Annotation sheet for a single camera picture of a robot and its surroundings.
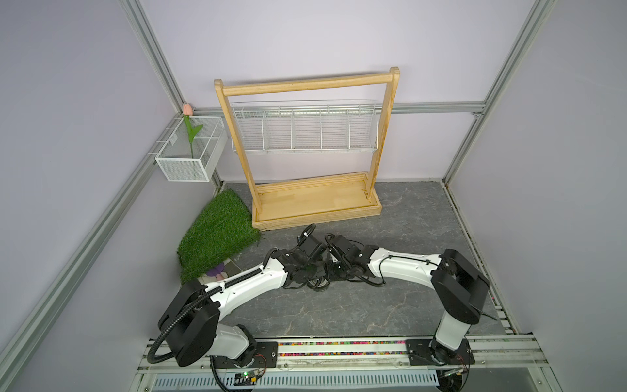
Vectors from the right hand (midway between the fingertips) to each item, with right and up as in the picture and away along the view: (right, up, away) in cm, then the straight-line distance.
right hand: (324, 273), depth 87 cm
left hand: (-1, +2, -4) cm, 4 cm away
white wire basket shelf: (-6, +58, +16) cm, 61 cm away
